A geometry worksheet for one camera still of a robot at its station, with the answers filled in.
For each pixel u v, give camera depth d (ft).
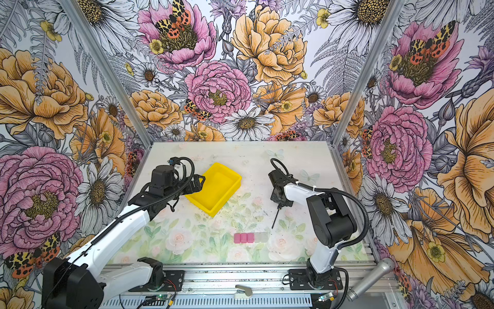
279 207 3.08
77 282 1.26
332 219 1.58
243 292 2.31
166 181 2.06
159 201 1.84
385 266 2.45
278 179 2.57
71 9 2.34
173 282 2.40
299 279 2.44
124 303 2.30
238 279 2.50
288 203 2.79
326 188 1.79
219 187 3.20
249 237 2.77
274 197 2.93
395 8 2.35
